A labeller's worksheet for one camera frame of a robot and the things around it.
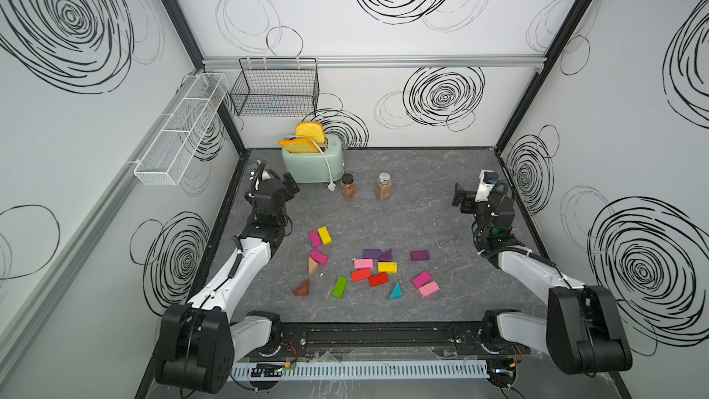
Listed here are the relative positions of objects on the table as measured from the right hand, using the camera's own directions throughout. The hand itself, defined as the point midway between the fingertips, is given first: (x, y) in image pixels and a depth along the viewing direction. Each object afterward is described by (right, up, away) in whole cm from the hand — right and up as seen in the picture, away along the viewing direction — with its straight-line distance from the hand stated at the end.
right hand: (472, 184), depth 85 cm
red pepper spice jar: (-39, -2, +15) cm, 42 cm away
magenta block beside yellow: (-50, -19, +9) cm, 54 cm away
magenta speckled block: (-48, -24, +4) cm, 54 cm away
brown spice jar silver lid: (-26, -1, +14) cm, 29 cm away
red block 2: (-29, -29, 0) cm, 41 cm away
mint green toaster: (-53, +6, +17) cm, 56 cm away
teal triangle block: (-24, -32, -4) cm, 40 cm away
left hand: (-61, +2, -3) cm, 61 cm away
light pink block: (-34, -25, +2) cm, 42 cm away
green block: (-41, -31, -2) cm, 52 cm away
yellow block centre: (-26, -26, +2) cm, 37 cm away
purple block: (-31, -23, +5) cm, 39 cm away
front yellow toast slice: (-56, +13, +11) cm, 59 cm away
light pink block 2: (-14, -32, -2) cm, 34 cm away
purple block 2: (-15, -23, +5) cm, 28 cm away
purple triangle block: (-26, -24, +4) cm, 35 cm away
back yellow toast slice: (-52, +19, +14) cm, 57 cm away
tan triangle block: (-50, -26, +1) cm, 56 cm away
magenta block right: (-16, -29, 0) cm, 33 cm away
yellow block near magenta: (-47, -18, +9) cm, 51 cm away
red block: (-34, -28, 0) cm, 44 cm away
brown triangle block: (-52, -31, -4) cm, 60 cm away
